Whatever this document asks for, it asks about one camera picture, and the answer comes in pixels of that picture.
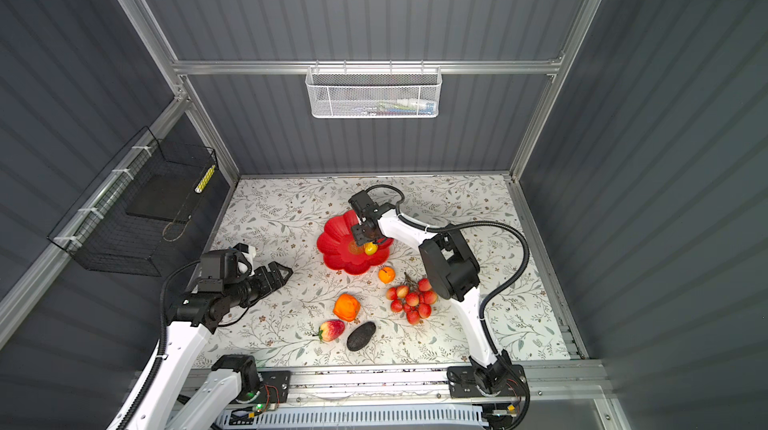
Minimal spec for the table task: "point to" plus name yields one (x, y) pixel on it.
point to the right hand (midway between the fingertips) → (368, 234)
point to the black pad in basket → (172, 195)
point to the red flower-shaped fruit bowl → (341, 250)
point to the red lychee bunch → (416, 300)
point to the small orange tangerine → (386, 274)
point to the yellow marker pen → (200, 187)
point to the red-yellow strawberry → (330, 330)
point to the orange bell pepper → (347, 307)
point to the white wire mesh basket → (373, 91)
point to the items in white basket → (398, 107)
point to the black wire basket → (100, 236)
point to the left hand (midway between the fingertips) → (281, 278)
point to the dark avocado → (361, 335)
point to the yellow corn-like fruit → (370, 248)
